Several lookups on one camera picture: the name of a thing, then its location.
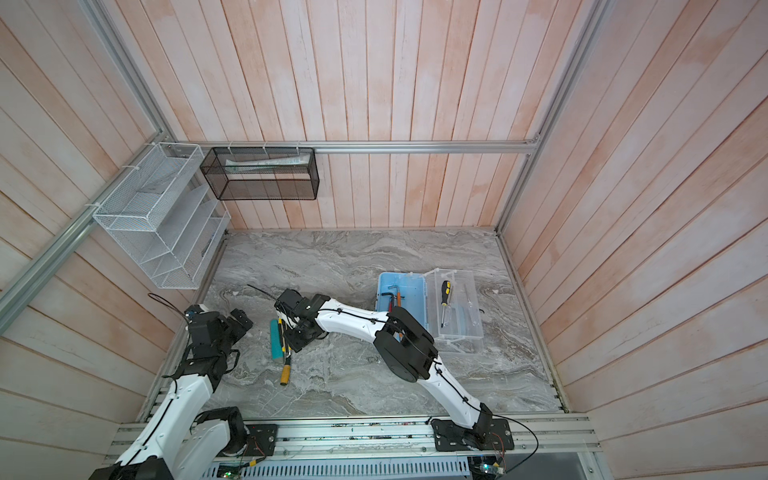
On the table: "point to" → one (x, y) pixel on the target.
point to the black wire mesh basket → (262, 173)
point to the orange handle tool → (399, 299)
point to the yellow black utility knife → (284, 348)
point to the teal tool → (276, 340)
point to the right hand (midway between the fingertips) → (296, 342)
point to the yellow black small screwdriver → (445, 290)
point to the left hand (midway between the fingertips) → (235, 325)
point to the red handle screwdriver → (390, 306)
